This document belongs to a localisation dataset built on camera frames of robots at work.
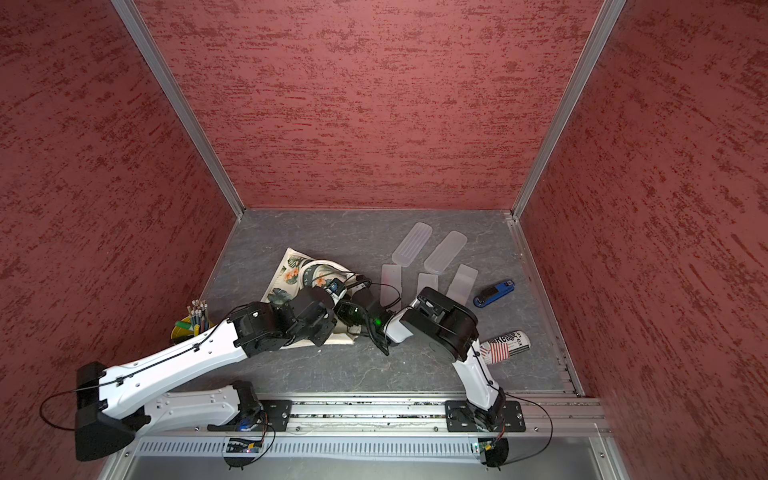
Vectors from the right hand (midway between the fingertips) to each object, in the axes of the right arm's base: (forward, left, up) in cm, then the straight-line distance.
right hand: (322, 308), depth 89 cm
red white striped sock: (-12, -52, -3) cm, 54 cm away
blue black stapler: (+4, -52, -2) cm, 52 cm away
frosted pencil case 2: (+28, -29, -4) cm, 41 cm away
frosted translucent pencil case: (+25, -42, -6) cm, 49 cm away
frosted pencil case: (+11, -46, -5) cm, 48 cm away
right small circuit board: (-34, -44, -7) cm, 56 cm away
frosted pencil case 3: (+12, -34, -5) cm, 36 cm away
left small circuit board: (-33, +18, -7) cm, 38 cm away
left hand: (-9, -5, +11) cm, 15 cm away
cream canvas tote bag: (+8, +7, +9) cm, 14 cm away
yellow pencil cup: (-8, +30, +11) cm, 32 cm away
